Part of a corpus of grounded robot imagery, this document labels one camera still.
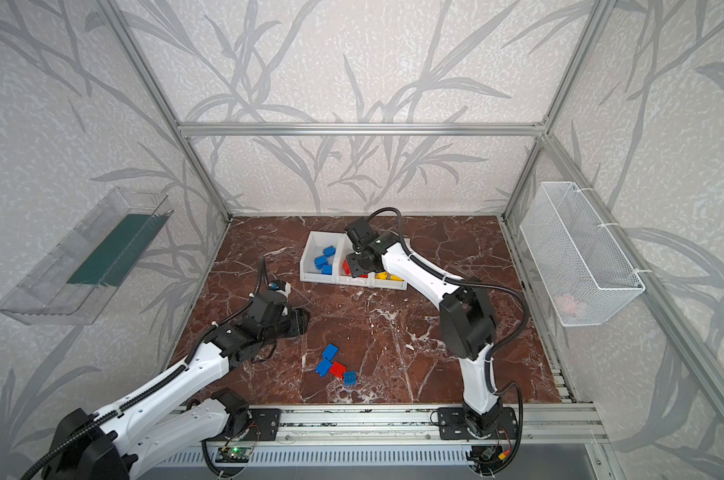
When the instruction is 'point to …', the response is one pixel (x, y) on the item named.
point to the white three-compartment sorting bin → (333, 272)
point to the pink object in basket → (568, 303)
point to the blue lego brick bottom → (350, 378)
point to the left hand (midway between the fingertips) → (308, 308)
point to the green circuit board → (233, 455)
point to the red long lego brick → (346, 267)
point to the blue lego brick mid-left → (330, 351)
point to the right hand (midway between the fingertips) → (362, 254)
